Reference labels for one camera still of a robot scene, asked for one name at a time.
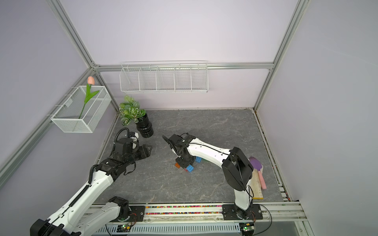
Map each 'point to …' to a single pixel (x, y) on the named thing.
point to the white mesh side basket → (80, 111)
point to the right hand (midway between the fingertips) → (185, 161)
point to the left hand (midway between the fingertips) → (148, 148)
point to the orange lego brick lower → (177, 165)
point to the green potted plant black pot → (130, 110)
